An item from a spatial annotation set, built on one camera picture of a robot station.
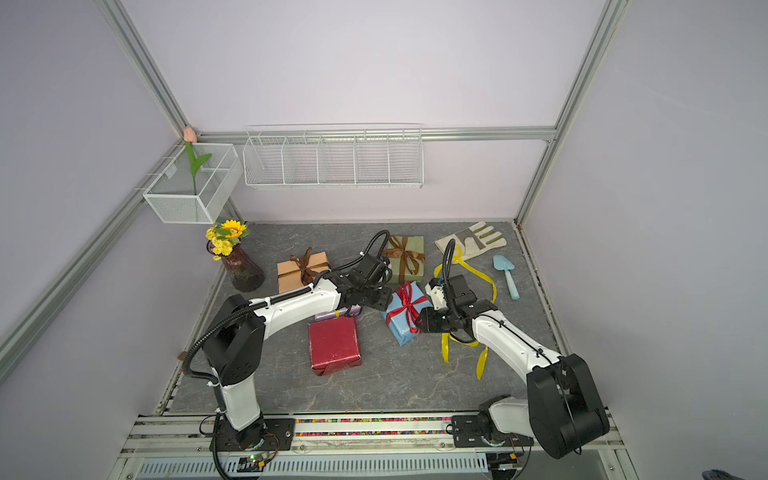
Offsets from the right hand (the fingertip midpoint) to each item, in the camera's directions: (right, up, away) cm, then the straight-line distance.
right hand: (421, 320), depth 87 cm
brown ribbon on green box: (-4, +18, +15) cm, 24 cm away
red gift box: (-25, -6, -5) cm, 26 cm away
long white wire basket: (-28, +52, +13) cm, 61 cm away
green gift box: (-1, +23, +19) cm, 30 cm away
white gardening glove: (+24, +24, +28) cm, 45 cm away
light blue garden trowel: (+31, +16, +19) cm, 39 cm away
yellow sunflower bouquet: (-56, +25, -2) cm, 62 cm away
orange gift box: (-43, +13, +12) cm, 46 cm away
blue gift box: (-5, +2, 0) cm, 6 cm away
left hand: (-11, +6, +2) cm, 12 cm away
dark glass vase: (-58, +13, +11) cm, 61 cm away
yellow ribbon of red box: (+18, -9, 0) cm, 21 cm away
